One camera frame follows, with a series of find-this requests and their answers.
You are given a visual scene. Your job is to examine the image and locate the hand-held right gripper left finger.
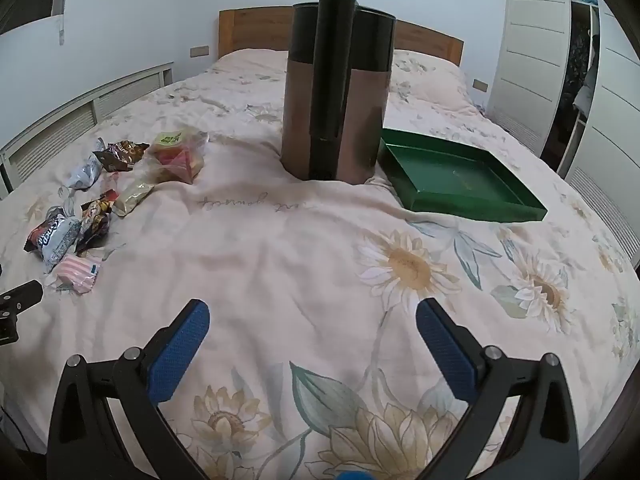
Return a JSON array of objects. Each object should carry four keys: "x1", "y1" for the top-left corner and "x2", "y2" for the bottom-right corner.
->
[{"x1": 47, "y1": 299, "x2": 211, "y2": 480}]

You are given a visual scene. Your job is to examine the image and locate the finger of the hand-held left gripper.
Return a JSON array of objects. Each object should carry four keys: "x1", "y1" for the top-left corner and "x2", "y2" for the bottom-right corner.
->
[{"x1": 0, "y1": 280, "x2": 43, "y2": 346}]

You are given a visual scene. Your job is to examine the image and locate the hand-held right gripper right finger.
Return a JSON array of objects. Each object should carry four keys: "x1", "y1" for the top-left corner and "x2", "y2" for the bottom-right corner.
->
[{"x1": 415, "y1": 297, "x2": 581, "y2": 480}]

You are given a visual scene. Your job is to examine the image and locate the olive gold snack packet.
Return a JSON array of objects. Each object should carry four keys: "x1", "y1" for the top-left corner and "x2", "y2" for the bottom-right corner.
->
[{"x1": 112, "y1": 177, "x2": 156, "y2": 218}]

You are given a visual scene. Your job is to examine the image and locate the green snack packet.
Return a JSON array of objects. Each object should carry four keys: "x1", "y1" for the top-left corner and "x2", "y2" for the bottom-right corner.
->
[{"x1": 377, "y1": 127, "x2": 548, "y2": 222}]

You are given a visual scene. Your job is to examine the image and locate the pink striped snack packet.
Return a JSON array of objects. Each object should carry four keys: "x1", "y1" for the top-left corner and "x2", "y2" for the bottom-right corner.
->
[{"x1": 44, "y1": 254, "x2": 103, "y2": 295}]

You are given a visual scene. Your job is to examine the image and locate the blue red white snack packet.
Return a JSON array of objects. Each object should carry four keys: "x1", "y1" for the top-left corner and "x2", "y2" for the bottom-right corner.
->
[{"x1": 26, "y1": 205, "x2": 83, "y2": 273}]

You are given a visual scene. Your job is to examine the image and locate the dark yellow snack packet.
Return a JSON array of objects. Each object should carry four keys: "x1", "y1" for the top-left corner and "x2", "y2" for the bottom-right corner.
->
[{"x1": 75, "y1": 197, "x2": 113, "y2": 256}]

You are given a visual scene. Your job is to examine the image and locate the floral blanket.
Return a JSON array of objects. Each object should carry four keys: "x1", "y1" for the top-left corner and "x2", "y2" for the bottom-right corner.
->
[{"x1": 0, "y1": 47, "x2": 640, "y2": 480}]

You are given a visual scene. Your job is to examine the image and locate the silver blue snack packet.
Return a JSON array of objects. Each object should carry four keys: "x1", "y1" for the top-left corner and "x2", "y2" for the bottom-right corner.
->
[{"x1": 66, "y1": 137, "x2": 108, "y2": 191}]

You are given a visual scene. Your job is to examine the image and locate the brown snack packet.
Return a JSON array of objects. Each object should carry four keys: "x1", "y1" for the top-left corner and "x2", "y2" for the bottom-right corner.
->
[{"x1": 95, "y1": 140, "x2": 151, "y2": 173}]

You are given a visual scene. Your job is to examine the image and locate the white slatted panel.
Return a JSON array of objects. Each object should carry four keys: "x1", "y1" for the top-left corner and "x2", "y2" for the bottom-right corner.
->
[{"x1": 0, "y1": 61, "x2": 175, "y2": 196}]

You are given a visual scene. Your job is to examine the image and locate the clear bag with green label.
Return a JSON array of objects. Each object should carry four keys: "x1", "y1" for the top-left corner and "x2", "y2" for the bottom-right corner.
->
[{"x1": 142, "y1": 129, "x2": 209, "y2": 186}]

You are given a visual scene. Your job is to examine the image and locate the brown cardboard box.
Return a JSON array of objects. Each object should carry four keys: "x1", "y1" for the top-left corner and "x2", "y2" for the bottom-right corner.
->
[{"x1": 280, "y1": 2, "x2": 397, "y2": 184}]

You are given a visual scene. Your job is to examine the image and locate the floral pillow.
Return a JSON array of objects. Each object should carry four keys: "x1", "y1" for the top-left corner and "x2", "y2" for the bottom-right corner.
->
[{"x1": 390, "y1": 49, "x2": 481, "y2": 113}]

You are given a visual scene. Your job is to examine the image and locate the dark hanging clothes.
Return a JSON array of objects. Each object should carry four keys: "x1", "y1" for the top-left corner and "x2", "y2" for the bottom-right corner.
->
[{"x1": 545, "y1": 5, "x2": 597, "y2": 171}]

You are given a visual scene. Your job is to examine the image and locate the white wardrobe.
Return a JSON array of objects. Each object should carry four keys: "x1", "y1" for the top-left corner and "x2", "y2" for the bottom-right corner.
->
[{"x1": 487, "y1": 0, "x2": 640, "y2": 271}]

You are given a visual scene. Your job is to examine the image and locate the wooden headboard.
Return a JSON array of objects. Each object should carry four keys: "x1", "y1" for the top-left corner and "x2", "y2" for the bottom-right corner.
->
[{"x1": 218, "y1": 7, "x2": 465, "y2": 66}]

